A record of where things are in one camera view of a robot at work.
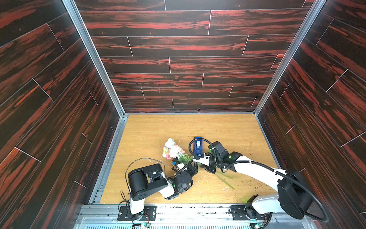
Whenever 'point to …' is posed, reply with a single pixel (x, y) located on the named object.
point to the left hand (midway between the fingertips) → (199, 160)
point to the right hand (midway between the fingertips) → (204, 161)
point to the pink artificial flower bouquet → (171, 150)
